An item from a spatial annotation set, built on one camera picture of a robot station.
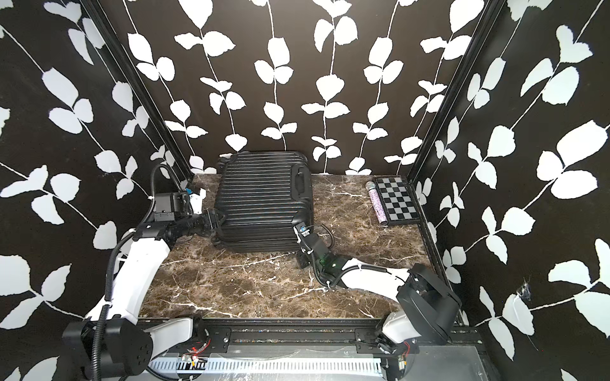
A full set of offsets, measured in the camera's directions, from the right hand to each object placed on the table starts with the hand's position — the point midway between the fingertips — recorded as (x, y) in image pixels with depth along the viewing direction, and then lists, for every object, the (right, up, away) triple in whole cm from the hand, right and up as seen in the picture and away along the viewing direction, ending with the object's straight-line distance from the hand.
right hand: (297, 241), depth 85 cm
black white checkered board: (+45, +15, +24) cm, 53 cm away
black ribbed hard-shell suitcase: (-13, +16, +1) cm, 21 cm away
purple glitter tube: (+36, +14, +22) cm, 44 cm away
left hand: (-25, +11, -5) cm, 28 cm away
